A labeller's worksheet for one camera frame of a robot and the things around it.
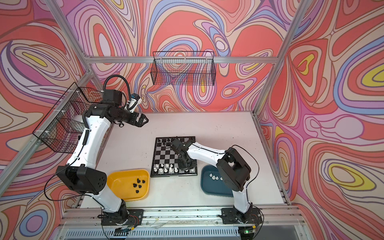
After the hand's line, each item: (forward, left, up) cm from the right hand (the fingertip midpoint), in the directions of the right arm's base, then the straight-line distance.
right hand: (188, 171), depth 87 cm
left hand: (+20, +24, +27) cm, 41 cm away
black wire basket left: (+12, +60, +29) cm, 68 cm away
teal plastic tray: (-7, -14, -2) cm, 15 cm away
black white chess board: (+9, +14, -1) cm, 17 cm away
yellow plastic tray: (-7, +32, 0) cm, 33 cm away
